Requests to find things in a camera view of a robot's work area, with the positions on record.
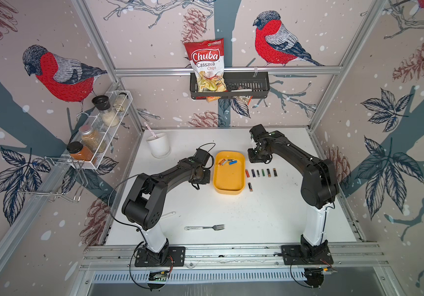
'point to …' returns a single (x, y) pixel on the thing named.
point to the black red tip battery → (250, 187)
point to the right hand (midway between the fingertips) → (251, 158)
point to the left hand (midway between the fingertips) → (208, 175)
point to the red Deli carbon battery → (247, 173)
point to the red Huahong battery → (222, 161)
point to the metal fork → (216, 227)
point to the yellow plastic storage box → (229, 172)
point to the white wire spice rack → (106, 131)
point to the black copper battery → (269, 172)
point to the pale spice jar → (120, 102)
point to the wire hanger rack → (57, 179)
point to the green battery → (263, 172)
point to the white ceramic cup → (159, 145)
